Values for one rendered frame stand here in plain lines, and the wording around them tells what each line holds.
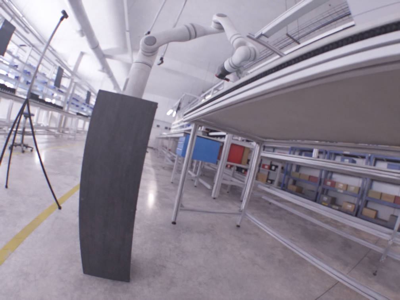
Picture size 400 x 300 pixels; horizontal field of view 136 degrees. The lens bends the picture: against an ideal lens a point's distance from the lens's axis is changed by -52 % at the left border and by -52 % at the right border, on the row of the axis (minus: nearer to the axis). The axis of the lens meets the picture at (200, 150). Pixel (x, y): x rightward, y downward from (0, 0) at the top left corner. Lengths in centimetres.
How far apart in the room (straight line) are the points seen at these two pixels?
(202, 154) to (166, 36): 202
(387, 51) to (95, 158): 82
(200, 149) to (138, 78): 196
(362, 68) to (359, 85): 18
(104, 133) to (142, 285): 73
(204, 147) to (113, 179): 204
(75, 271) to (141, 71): 100
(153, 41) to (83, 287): 115
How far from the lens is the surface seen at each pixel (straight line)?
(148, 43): 81
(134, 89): 73
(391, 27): 37
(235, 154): 284
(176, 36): 85
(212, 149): 261
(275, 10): 397
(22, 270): 102
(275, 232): 152
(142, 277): 99
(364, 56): 35
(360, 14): 43
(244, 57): 76
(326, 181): 457
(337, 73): 40
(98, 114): 66
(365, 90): 57
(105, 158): 65
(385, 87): 55
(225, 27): 92
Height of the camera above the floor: 72
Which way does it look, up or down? level
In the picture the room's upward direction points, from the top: 13 degrees clockwise
